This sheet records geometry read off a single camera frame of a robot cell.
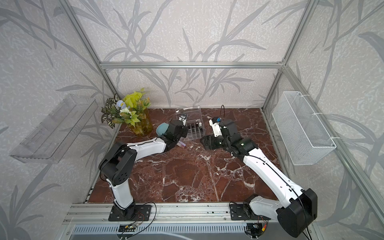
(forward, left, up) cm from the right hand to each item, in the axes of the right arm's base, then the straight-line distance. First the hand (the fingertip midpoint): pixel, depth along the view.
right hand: (206, 138), depth 76 cm
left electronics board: (-36, +39, -22) cm, 57 cm away
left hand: (+18, +13, -9) cm, 24 cm away
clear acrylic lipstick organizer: (+22, +7, -15) cm, 28 cm away
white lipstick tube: (+21, +4, -16) cm, 27 cm away
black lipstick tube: (+21, +6, -18) cm, 28 cm away
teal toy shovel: (+22, +31, -21) cm, 44 cm away
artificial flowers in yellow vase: (+22, +45, -1) cm, 50 cm away
